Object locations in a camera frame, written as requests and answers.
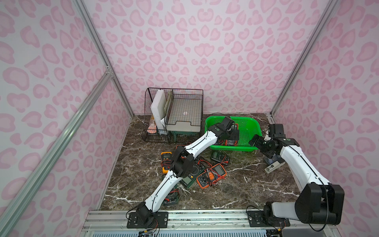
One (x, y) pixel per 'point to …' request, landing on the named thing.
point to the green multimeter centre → (198, 169)
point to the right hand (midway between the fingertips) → (254, 143)
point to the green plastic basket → (248, 126)
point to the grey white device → (272, 164)
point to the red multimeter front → (225, 142)
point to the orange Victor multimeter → (213, 175)
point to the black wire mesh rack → (150, 133)
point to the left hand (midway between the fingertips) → (234, 133)
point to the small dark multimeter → (220, 156)
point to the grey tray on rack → (185, 115)
